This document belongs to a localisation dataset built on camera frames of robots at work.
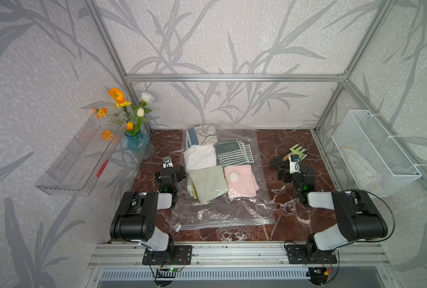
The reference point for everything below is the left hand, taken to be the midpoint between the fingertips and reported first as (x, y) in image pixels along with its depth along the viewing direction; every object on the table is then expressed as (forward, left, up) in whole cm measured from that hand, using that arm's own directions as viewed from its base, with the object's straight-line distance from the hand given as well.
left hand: (171, 166), depth 94 cm
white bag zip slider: (-29, -7, -7) cm, 31 cm away
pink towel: (-6, -37, -4) cm, 38 cm away
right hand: (+1, -62, +1) cm, 62 cm away
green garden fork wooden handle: (+15, -72, -5) cm, 74 cm away
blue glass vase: (+12, +19, +3) cm, 23 cm away
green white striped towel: (+12, -34, -4) cm, 36 cm away
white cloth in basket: (-14, -87, +15) cm, 90 cm away
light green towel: (-8, -20, -5) cm, 22 cm away
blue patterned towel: (+26, -16, -4) cm, 31 cm away
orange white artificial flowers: (+18, +17, +20) cm, 32 cm away
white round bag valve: (-5, -33, -3) cm, 34 cm away
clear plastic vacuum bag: (-22, -30, -5) cm, 38 cm away
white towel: (+11, -14, -6) cm, 19 cm away
